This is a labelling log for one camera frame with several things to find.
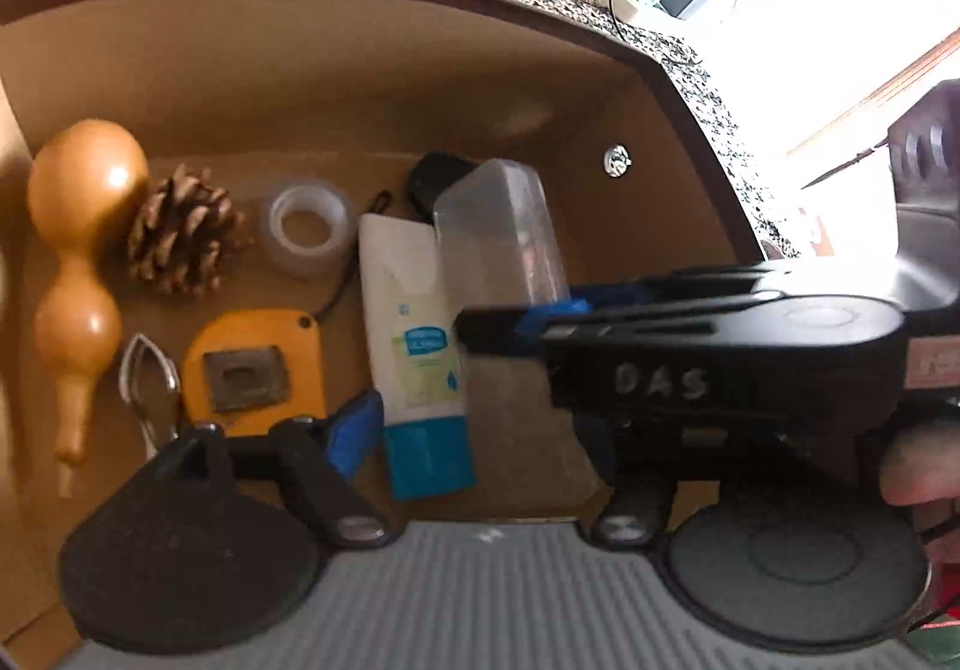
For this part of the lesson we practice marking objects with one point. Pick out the clear tape roll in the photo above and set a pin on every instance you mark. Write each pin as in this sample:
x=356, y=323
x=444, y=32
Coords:
x=307, y=265

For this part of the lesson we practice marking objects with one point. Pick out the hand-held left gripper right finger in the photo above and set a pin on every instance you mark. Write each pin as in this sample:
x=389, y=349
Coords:
x=630, y=512

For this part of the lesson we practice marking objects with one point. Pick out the black pouch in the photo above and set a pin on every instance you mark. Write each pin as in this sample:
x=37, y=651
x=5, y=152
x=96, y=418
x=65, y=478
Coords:
x=435, y=179

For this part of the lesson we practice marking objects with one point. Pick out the wooden window frame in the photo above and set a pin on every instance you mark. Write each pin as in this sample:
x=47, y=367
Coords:
x=900, y=85

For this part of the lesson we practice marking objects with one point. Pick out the brown cardboard box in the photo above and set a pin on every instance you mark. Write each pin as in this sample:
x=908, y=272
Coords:
x=300, y=78

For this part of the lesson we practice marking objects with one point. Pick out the white blue lotion tube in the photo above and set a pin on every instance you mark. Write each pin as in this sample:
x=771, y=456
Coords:
x=412, y=310

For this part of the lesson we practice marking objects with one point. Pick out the orange dried gourd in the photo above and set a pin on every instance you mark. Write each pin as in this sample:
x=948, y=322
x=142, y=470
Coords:
x=86, y=175

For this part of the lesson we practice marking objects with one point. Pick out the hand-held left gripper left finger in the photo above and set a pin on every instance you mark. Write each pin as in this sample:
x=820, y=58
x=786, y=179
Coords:
x=352, y=430

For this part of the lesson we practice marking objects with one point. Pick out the silver metal clipper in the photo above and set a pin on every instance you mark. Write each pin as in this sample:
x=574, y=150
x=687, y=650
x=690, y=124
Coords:
x=154, y=426

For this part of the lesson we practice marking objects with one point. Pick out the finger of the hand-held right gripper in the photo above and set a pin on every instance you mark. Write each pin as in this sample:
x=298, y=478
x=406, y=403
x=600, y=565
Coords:
x=495, y=332
x=600, y=295

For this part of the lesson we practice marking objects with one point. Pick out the clear plastic case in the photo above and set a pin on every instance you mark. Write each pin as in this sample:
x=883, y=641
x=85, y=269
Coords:
x=495, y=227

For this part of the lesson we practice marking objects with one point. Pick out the yellow tape measure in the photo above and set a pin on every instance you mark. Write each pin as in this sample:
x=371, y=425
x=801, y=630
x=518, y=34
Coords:
x=225, y=340

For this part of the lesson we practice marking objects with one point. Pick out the brown pinecone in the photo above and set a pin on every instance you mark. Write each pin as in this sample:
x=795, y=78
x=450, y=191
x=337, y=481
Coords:
x=184, y=227

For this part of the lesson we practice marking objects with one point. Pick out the person's right hand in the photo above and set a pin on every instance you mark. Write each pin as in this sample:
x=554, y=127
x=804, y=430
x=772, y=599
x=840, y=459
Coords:
x=919, y=460

